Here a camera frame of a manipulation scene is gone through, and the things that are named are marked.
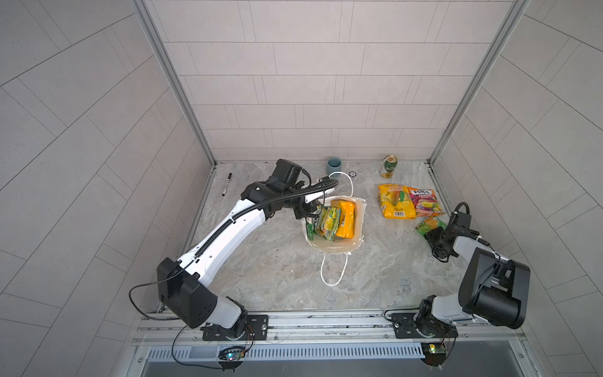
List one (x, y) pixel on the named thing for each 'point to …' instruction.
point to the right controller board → (435, 353)
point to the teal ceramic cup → (334, 164)
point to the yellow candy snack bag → (396, 202)
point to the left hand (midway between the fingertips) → (324, 198)
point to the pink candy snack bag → (425, 203)
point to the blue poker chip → (352, 173)
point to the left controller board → (233, 353)
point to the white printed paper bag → (340, 246)
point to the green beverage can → (390, 162)
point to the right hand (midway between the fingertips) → (426, 234)
